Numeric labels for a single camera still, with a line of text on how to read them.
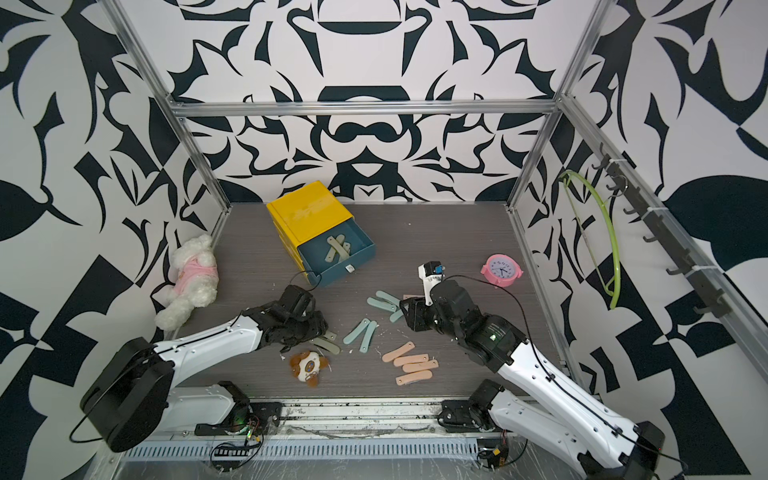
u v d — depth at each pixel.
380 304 0.94
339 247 0.87
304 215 0.81
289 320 0.67
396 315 0.91
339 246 0.87
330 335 0.87
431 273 0.64
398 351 0.85
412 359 0.83
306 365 0.79
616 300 0.67
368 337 0.87
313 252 0.88
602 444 0.40
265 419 0.74
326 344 0.85
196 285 0.84
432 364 0.83
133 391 0.42
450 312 0.52
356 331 0.87
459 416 0.74
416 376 0.81
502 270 0.99
